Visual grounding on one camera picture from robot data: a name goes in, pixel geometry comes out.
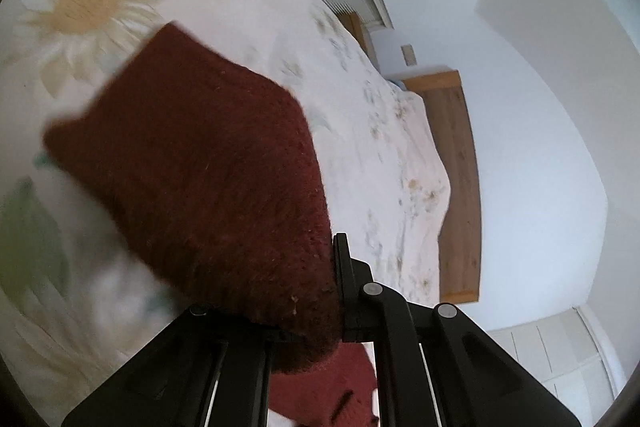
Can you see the wooden headboard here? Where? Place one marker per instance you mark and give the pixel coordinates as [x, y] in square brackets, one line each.
[460, 239]

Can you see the floral cream bed cover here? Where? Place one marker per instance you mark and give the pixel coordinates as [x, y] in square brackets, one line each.
[76, 303]

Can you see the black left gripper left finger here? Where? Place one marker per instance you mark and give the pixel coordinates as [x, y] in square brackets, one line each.
[198, 371]

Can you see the wooden nightstand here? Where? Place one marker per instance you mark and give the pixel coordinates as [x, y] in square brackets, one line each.
[351, 21]

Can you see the dark red knitted sweater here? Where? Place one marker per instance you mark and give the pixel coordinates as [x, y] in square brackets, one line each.
[210, 174]

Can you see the beige wall switch plate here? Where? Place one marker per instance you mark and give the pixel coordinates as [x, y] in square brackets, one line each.
[408, 55]

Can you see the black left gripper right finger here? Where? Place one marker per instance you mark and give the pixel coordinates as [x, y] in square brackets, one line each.
[435, 366]

